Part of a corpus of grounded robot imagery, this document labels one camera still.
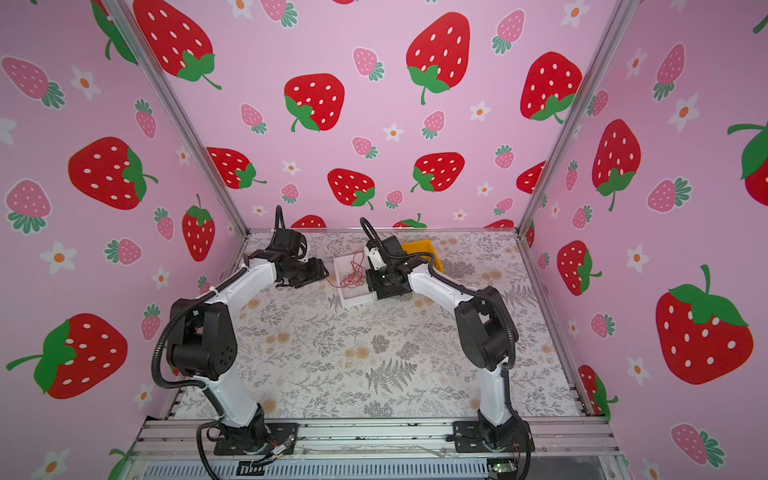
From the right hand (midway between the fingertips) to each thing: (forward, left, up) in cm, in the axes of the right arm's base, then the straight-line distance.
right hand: (366, 278), depth 92 cm
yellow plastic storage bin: (+22, -18, -7) cm, 29 cm away
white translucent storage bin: (-2, +6, -9) cm, 11 cm away
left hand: (0, +14, 0) cm, 14 cm away
